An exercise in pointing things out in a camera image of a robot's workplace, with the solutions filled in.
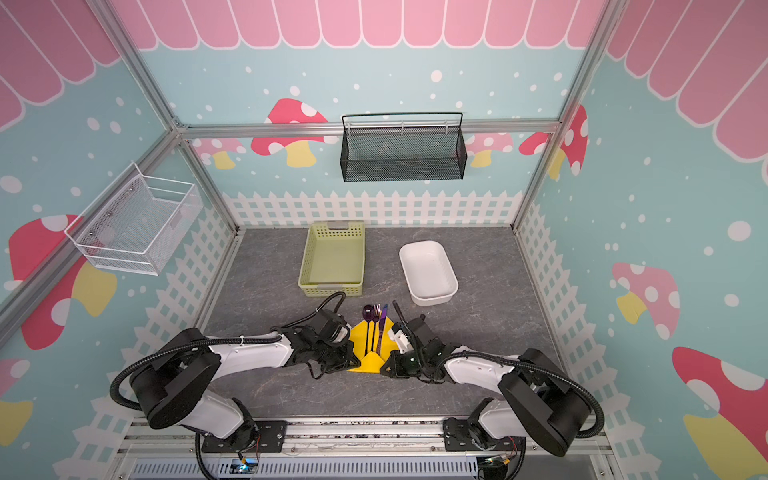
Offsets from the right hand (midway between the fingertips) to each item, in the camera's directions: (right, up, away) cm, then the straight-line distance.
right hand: (379, 371), depth 82 cm
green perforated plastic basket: (-18, +31, +27) cm, 45 cm away
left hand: (-6, -1, +2) cm, 6 cm away
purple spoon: (-4, +13, +12) cm, 18 cm away
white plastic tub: (+17, +26, +24) cm, 40 cm away
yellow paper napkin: (-2, +1, +3) cm, 4 cm away
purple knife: (+1, +10, +12) cm, 16 cm away
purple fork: (-1, +13, +14) cm, 20 cm away
